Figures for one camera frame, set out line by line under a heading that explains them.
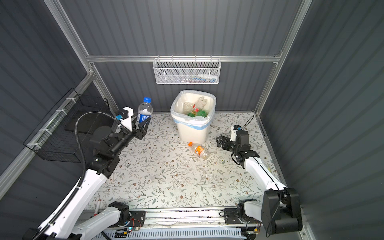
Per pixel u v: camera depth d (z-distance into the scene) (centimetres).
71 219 41
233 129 79
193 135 93
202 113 94
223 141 78
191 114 97
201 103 92
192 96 95
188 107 97
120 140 56
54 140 67
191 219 75
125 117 54
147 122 64
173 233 71
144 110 65
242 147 66
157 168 91
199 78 91
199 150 93
